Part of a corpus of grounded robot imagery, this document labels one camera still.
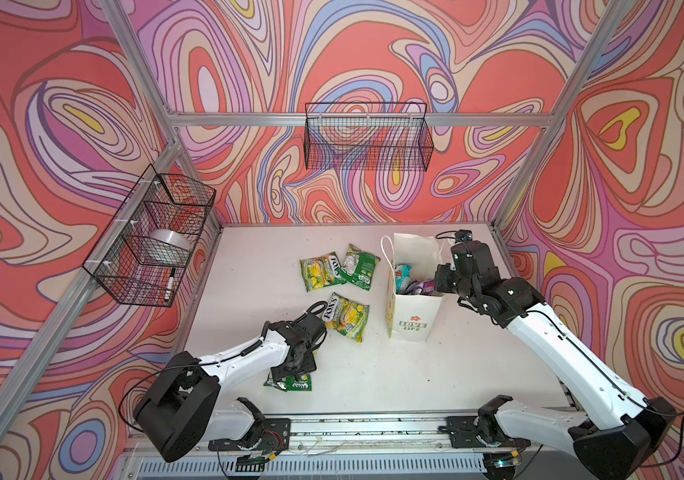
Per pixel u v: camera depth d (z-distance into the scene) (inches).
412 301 28.3
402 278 33.9
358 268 40.0
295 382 31.7
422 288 30.2
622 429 14.7
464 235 25.3
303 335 26.7
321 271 40.0
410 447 28.6
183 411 16.3
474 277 20.9
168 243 27.5
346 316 35.8
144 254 28.6
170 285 28.4
